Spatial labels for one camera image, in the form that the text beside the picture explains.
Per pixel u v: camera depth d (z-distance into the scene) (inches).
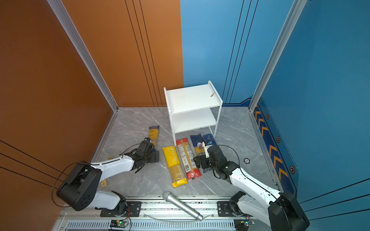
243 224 27.6
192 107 29.9
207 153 26.4
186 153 36.0
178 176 31.9
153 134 39.4
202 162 29.2
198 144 37.1
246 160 35.5
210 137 39.1
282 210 15.7
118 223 28.0
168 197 29.2
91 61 36.0
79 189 16.9
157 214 28.6
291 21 29.1
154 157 32.8
